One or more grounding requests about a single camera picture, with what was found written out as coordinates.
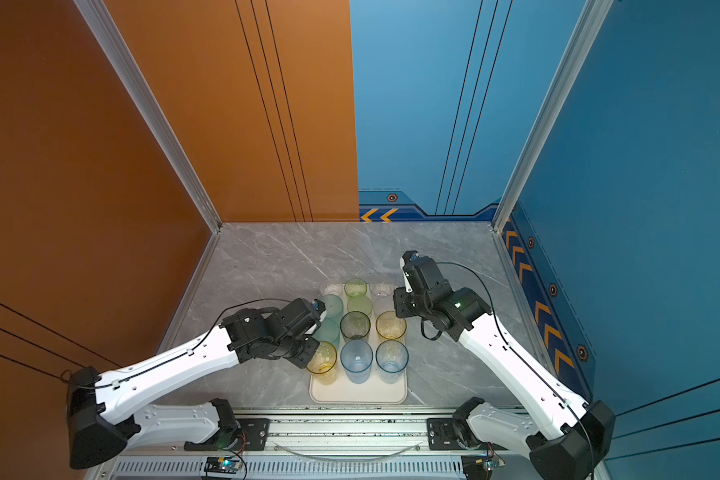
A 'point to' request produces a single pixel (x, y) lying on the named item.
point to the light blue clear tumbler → (392, 357)
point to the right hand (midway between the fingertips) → (396, 297)
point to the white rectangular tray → (341, 392)
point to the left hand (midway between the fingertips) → (315, 347)
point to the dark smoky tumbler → (355, 326)
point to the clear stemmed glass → (382, 289)
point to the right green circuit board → (478, 466)
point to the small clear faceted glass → (331, 289)
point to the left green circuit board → (222, 465)
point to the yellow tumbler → (389, 325)
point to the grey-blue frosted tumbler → (356, 358)
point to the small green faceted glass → (355, 287)
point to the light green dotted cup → (359, 303)
